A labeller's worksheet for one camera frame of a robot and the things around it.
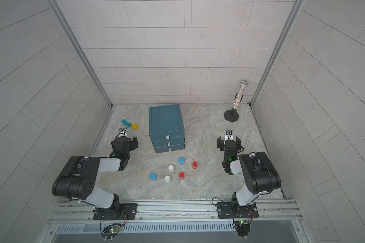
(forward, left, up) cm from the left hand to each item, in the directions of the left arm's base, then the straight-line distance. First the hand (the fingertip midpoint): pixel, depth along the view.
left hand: (129, 135), depth 95 cm
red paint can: (-19, -41, -1) cm, 45 cm away
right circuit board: (-46, -63, -4) cm, 78 cm away
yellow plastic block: (+10, 0, -4) cm, 11 cm away
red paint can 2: (-24, -34, -2) cm, 42 cm away
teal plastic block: (+13, +7, -3) cm, 15 cm away
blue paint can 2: (-25, -19, -2) cm, 31 cm away
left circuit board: (-48, -4, -2) cm, 48 cm away
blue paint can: (-15, -34, -2) cm, 37 cm away
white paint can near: (-26, -27, -1) cm, 37 cm away
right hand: (0, -63, +2) cm, 63 cm away
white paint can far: (-20, -28, -1) cm, 35 cm away
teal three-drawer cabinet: (-6, -26, +17) cm, 32 cm away
